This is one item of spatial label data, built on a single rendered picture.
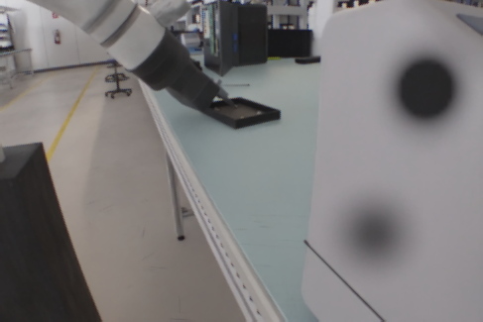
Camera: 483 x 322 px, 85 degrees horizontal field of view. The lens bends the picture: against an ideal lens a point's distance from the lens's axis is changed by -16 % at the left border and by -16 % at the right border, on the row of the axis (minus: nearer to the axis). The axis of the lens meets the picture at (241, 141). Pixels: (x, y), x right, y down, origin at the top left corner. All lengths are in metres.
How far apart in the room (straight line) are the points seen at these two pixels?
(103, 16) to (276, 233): 0.29
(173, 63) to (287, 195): 0.23
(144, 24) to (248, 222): 0.26
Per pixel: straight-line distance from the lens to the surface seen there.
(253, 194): 0.27
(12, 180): 0.81
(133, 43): 0.39
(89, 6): 0.38
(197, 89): 0.43
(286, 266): 0.20
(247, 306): 0.26
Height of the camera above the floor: 1.14
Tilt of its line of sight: 21 degrees down
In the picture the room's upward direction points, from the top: 1 degrees counter-clockwise
